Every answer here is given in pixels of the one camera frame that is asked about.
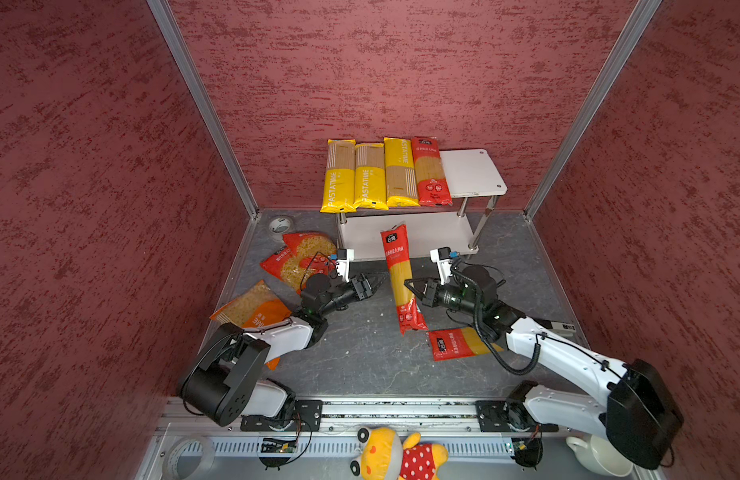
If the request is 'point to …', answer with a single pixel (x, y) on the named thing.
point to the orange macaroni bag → (258, 305)
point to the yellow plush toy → (386, 456)
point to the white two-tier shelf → (475, 185)
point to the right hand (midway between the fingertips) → (402, 290)
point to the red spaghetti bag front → (457, 342)
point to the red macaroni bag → (304, 255)
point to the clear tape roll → (189, 457)
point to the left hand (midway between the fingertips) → (385, 281)
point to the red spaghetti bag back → (397, 246)
